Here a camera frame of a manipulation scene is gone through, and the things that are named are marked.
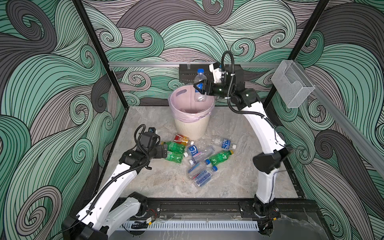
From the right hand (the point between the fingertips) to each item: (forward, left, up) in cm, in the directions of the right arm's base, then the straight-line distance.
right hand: (199, 85), depth 70 cm
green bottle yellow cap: (-12, +15, -38) cm, 43 cm away
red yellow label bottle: (-7, +9, -39) cm, 40 cm away
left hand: (-19, +22, -26) cm, 38 cm away
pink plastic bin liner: (+13, +8, -30) cm, 33 cm away
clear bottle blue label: (-10, -17, -38) cm, 43 cm away
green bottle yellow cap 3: (-19, -12, -41) cm, 46 cm away
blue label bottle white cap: (-14, +1, -38) cm, 41 cm away
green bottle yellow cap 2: (-18, +13, -40) cm, 46 cm away
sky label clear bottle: (-30, -4, -38) cm, 49 cm away
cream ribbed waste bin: (-5, +1, -31) cm, 31 cm away
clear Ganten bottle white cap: (-13, -8, -42) cm, 45 cm away
